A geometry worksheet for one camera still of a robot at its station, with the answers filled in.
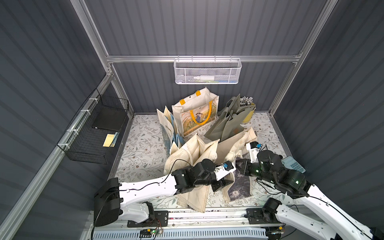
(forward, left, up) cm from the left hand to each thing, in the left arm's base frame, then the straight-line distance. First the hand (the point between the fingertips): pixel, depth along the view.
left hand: (232, 180), depth 66 cm
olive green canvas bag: (+33, -4, +4) cm, 34 cm away
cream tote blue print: (+23, +29, +2) cm, 36 cm away
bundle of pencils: (+56, -19, -2) cm, 59 cm away
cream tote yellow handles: (+46, +16, -2) cm, 49 cm away
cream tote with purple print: (+1, -5, -12) cm, 13 cm away
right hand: (+6, -2, +2) cm, 7 cm away
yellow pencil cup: (+50, -22, -14) cm, 56 cm away
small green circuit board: (-17, +40, -21) cm, 48 cm away
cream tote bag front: (+17, +18, -4) cm, 25 cm away
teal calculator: (+17, -42, -19) cm, 50 cm away
